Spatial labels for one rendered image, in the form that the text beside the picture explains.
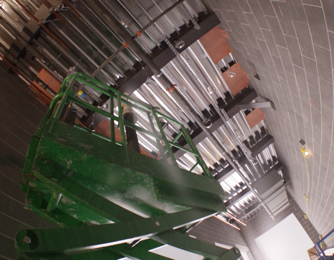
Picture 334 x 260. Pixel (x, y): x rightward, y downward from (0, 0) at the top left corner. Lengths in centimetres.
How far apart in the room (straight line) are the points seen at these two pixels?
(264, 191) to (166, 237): 501
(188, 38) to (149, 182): 244
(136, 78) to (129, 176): 217
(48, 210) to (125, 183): 54
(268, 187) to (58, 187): 559
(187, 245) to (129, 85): 255
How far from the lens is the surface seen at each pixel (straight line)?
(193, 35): 323
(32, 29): 321
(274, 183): 606
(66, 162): 114
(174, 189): 141
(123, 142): 135
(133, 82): 318
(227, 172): 550
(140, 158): 131
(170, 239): 124
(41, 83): 296
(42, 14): 315
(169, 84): 261
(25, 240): 84
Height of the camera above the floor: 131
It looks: 52 degrees up
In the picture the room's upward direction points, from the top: 25 degrees counter-clockwise
